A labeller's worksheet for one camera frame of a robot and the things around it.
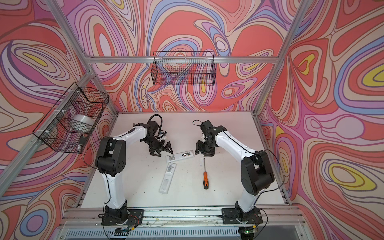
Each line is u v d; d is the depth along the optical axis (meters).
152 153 0.89
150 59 1.85
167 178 0.85
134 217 0.73
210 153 0.78
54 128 0.67
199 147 0.77
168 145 0.88
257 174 0.46
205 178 0.86
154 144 0.84
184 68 0.93
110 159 0.54
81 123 0.70
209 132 0.63
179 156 0.94
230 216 0.73
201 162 0.93
